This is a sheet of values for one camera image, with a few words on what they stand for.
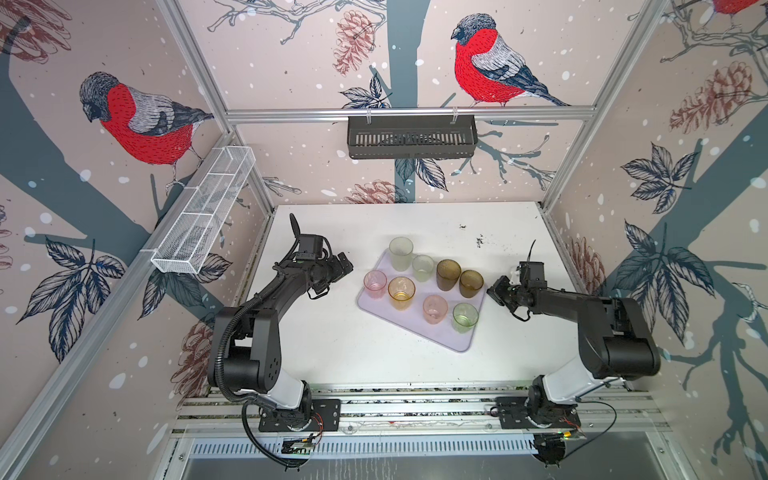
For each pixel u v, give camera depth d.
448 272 0.95
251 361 0.44
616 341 0.46
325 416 0.73
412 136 1.04
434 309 0.92
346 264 0.85
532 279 0.76
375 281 0.96
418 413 0.76
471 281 0.96
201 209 0.78
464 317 0.90
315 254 0.74
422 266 1.00
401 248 1.01
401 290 0.94
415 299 0.92
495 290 0.86
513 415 0.73
